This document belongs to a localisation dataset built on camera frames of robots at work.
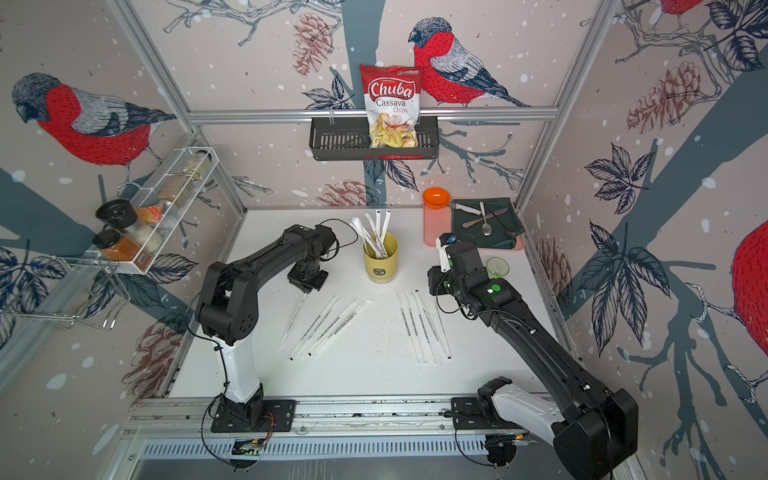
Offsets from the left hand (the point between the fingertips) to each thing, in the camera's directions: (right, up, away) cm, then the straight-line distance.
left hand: (314, 284), depth 91 cm
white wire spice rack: (-32, +22, -19) cm, 44 cm away
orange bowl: (+43, +30, +28) cm, 59 cm away
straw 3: (+3, -13, -3) cm, 14 cm away
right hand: (+35, +6, -12) cm, 38 cm away
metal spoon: (+61, +18, +23) cm, 68 cm away
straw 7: (+32, -13, -3) cm, 35 cm away
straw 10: (+40, -13, -4) cm, 42 cm away
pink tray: (+43, +20, +23) cm, 53 cm away
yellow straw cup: (+22, +4, 0) cm, 22 cm away
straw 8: (+34, -12, -1) cm, 36 cm away
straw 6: (+30, -13, -3) cm, 33 cm away
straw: (-5, -11, -4) cm, 13 cm away
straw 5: (+10, -12, -2) cm, 16 cm away
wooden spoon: (+55, +19, +23) cm, 63 cm away
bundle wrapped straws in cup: (+19, +14, +1) cm, 24 cm away
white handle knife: (+55, +26, +29) cm, 67 cm away
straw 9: (+37, -12, -1) cm, 39 cm away
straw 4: (+3, -18, -6) cm, 19 cm away
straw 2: (0, -13, -3) cm, 13 cm away
